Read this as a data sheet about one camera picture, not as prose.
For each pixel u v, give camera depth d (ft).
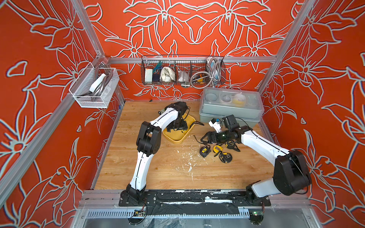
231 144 2.95
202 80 2.87
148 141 1.89
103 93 2.22
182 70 3.14
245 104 2.96
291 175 1.40
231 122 2.24
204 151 2.87
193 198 2.43
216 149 2.95
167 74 2.96
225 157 2.80
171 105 2.47
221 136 2.40
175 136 3.11
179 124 2.80
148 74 2.97
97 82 2.27
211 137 2.44
